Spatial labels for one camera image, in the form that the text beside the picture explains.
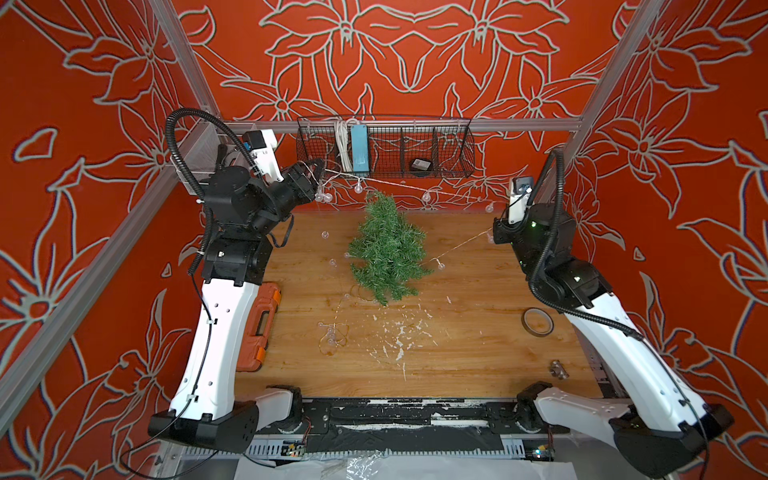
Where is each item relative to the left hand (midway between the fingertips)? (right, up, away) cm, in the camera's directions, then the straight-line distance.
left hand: (322, 158), depth 56 cm
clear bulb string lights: (-3, -45, +33) cm, 56 cm away
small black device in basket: (+25, +9, +40) cm, 48 cm away
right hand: (+39, -7, +9) cm, 40 cm away
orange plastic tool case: (-25, -42, +32) cm, 58 cm away
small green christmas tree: (+13, -19, +16) cm, 28 cm away
